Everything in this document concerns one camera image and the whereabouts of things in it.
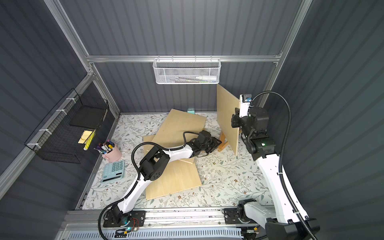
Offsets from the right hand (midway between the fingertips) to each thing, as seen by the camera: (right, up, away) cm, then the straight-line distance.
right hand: (242, 107), depth 67 cm
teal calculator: (-70, -35, +22) cm, 82 cm away
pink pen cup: (-72, -23, +20) cm, 78 cm away
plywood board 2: (-30, -36, +16) cm, 50 cm away
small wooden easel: (-2, -19, +30) cm, 36 cm away
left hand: (-2, -21, +27) cm, 34 cm away
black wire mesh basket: (-86, -1, +14) cm, 87 cm away
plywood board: (-39, -14, +32) cm, 52 cm away
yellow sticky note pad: (-77, -13, +8) cm, 79 cm away
